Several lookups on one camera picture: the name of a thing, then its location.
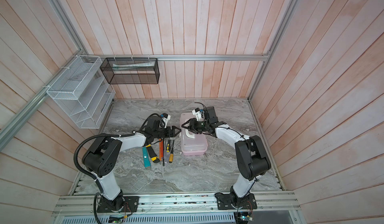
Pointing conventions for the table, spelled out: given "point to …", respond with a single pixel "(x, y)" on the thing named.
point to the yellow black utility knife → (153, 156)
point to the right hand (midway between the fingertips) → (183, 127)
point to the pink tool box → (192, 143)
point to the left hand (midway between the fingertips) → (177, 133)
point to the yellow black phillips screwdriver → (167, 148)
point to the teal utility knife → (146, 158)
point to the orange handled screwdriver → (171, 155)
